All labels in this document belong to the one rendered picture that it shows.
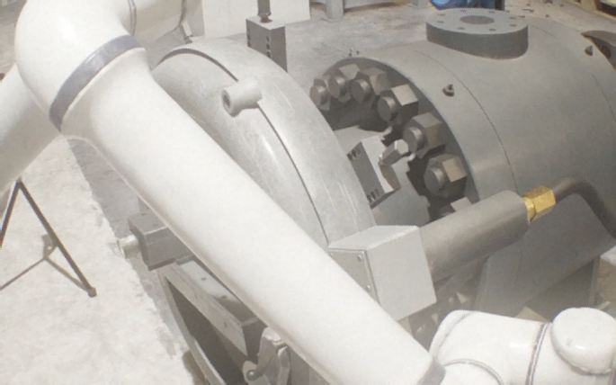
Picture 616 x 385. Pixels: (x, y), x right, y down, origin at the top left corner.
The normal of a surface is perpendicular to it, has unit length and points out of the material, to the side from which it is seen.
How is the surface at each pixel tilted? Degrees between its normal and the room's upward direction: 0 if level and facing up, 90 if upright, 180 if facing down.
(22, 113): 103
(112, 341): 0
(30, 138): 127
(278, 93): 26
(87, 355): 0
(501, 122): 44
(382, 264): 68
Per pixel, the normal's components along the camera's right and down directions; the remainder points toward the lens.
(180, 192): -0.15, 0.09
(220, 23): 0.42, 0.36
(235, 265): -0.33, 0.28
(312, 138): 0.25, -0.48
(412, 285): 0.44, -0.04
